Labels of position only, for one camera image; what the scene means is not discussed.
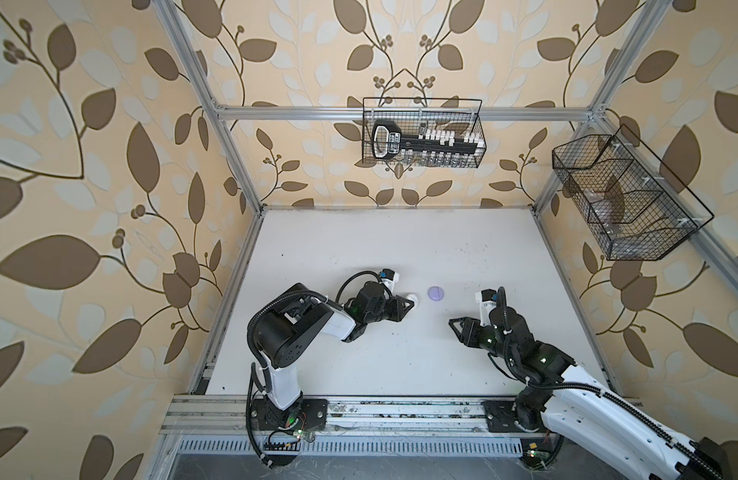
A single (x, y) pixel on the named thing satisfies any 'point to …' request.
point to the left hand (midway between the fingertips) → (415, 302)
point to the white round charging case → (413, 298)
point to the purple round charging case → (435, 293)
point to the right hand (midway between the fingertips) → (455, 326)
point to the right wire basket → (636, 209)
